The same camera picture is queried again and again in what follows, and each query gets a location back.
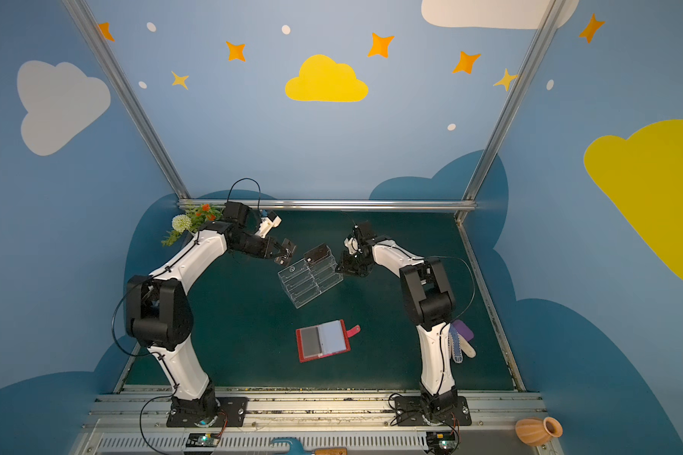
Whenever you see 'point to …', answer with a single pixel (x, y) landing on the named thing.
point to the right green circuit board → (441, 442)
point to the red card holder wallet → (323, 340)
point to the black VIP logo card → (290, 246)
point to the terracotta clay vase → (539, 431)
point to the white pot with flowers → (190, 221)
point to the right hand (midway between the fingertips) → (343, 267)
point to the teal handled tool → (298, 449)
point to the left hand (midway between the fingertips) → (288, 249)
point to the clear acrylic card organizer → (304, 281)
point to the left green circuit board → (203, 440)
